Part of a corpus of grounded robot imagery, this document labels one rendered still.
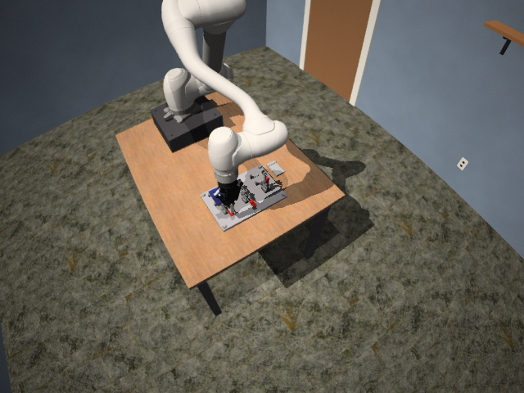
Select blue rectangular block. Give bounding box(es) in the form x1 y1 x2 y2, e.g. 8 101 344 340
209 188 225 206

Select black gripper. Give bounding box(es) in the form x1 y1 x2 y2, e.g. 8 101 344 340
213 179 243 214

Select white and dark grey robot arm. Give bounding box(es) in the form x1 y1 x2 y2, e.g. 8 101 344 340
161 0 289 184

